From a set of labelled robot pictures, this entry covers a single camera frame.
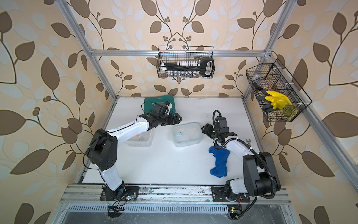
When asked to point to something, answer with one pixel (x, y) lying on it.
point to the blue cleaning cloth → (221, 155)
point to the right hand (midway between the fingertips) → (204, 130)
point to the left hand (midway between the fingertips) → (176, 117)
